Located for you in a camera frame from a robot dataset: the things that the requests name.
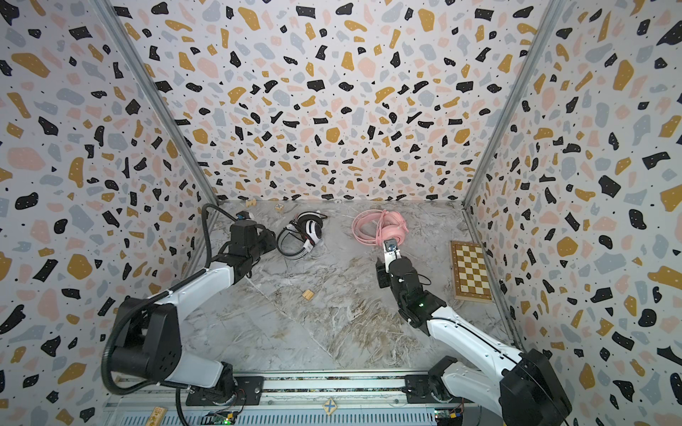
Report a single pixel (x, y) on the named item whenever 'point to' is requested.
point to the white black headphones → (302, 233)
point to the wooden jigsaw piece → (252, 202)
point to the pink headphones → (374, 226)
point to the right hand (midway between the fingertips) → (384, 252)
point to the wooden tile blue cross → (279, 207)
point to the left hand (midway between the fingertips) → (270, 229)
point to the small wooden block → (308, 295)
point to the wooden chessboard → (471, 280)
